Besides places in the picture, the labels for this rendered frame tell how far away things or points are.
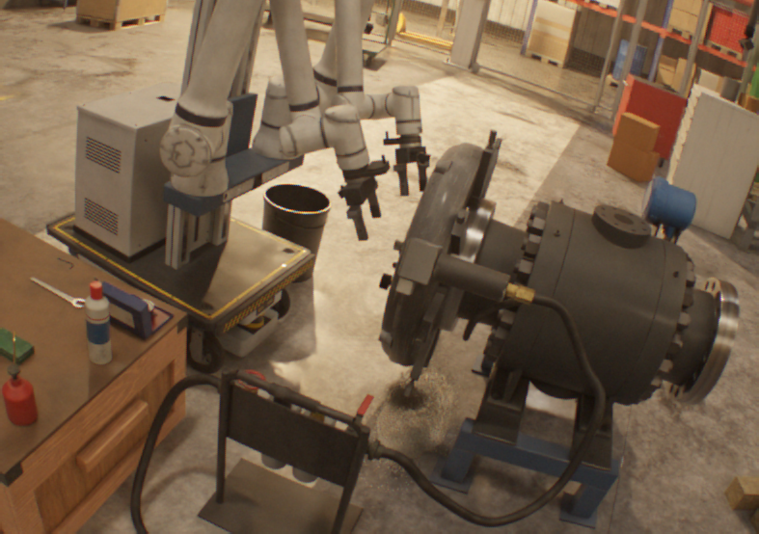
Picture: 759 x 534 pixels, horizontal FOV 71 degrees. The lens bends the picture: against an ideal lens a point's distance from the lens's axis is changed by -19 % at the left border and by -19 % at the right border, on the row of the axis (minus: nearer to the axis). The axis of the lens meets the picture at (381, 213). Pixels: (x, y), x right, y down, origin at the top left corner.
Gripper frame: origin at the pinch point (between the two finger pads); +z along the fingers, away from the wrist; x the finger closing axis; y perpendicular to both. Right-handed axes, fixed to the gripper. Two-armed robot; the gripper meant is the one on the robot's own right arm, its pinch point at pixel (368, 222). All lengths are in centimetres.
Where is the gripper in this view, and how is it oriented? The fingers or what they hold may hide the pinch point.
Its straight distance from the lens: 182.4
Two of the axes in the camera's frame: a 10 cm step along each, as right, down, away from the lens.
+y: -9.4, 0.8, 3.3
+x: -2.6, 4.5, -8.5
